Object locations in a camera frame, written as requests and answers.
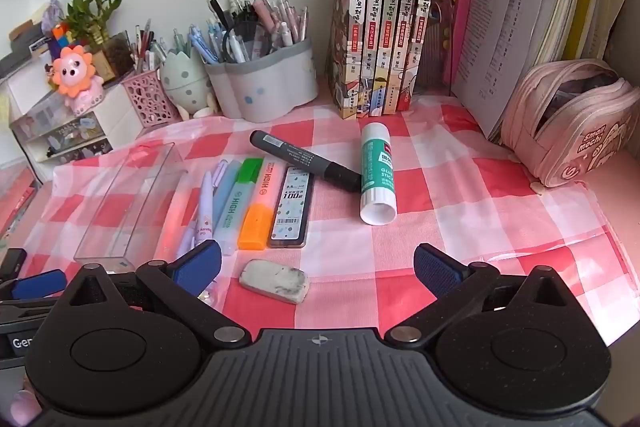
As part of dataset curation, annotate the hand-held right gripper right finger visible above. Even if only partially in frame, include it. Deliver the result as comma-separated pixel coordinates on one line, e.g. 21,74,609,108
384,243,589,351

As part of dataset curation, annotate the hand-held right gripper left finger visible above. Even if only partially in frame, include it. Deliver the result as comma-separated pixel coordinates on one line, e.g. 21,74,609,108
50,239,252,351

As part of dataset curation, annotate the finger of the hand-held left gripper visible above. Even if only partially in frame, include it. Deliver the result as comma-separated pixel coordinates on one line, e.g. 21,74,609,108
0,269,68,303
0,248,28,282

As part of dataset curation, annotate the lavender pen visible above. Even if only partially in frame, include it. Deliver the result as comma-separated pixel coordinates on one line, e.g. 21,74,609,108
177,219,201,260

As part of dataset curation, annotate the green highlighter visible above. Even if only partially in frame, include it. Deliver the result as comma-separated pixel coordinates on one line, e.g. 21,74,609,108
214,157,265,256

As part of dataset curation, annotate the white purple pen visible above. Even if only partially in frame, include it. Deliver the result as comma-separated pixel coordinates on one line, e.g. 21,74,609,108
197,172,217,240

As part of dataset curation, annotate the orange highlighter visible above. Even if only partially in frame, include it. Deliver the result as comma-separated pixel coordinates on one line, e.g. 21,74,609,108
237,158,277,251

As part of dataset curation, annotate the blue highlighter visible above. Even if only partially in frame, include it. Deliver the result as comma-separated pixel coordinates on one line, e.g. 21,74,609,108
212,159,244,238

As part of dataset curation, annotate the clear plastic box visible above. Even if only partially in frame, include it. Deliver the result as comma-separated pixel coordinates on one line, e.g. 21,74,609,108
74,142,188,270

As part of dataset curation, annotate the green white glue stick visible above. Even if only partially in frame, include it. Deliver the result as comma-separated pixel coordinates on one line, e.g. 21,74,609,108
359,122,398,226

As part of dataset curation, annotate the black marker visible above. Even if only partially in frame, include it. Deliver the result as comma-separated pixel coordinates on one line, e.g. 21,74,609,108
249,130,363,194

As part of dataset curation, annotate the person's left hand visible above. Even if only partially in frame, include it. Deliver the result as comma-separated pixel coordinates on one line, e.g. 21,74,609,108
7,388,43,427

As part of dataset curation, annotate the pink checked tablecloth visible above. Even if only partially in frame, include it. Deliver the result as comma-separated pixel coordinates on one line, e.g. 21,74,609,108
0,94,632,348

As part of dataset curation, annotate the pink storage box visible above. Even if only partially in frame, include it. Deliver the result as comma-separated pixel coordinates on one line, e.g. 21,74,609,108
0,167,38,240

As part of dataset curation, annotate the white eraser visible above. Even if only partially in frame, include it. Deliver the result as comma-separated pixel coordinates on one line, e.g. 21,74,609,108
239,259,309,305

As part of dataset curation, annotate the white drawer organizer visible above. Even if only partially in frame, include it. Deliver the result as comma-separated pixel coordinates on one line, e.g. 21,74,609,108
9,82,146,164

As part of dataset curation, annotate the pink perforated pen holder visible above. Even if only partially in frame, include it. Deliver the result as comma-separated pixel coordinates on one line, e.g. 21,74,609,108
121,68,181,128

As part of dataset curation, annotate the green egg-shaped pen holder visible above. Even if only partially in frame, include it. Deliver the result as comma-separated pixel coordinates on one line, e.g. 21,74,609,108
159,46,218,120

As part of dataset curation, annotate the pink pencil case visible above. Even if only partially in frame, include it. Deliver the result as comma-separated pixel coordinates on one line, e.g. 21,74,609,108
501,58,640,188

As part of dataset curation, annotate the grey cloud-shaped pen holder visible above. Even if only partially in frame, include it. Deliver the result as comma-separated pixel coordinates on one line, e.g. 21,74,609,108
205,38,319,122

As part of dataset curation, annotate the pink orange lion toy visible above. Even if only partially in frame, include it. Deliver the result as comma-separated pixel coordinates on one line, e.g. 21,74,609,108
47,46,105,115

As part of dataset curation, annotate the black storage box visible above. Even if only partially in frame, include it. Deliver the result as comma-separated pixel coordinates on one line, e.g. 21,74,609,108
0,24,51,78

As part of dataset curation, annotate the bunch of pens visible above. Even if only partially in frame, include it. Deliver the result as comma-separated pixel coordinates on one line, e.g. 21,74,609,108
207,0,310,64
125,19,168,75
172,24,221,62

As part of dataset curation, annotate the colourful puzzle cube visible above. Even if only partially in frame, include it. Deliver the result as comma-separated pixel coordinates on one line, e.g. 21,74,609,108
50,23,76,58

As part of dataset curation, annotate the cartoon cover book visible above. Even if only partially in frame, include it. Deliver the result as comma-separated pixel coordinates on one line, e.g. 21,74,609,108
410,0,442,105
395,0,426,112
357,0,391,118
382,0,407,115
327,0,373,120

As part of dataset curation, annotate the lavender sachet bag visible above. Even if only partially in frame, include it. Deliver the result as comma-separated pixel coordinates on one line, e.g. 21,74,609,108
41,0,63,32

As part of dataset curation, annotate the lucky bamboo plant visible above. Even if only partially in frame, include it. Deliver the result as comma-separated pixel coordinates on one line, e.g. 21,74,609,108
62,0,136,80

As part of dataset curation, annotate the stack of papers and notebooks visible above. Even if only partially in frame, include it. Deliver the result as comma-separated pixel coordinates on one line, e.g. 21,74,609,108
450,0,628,142

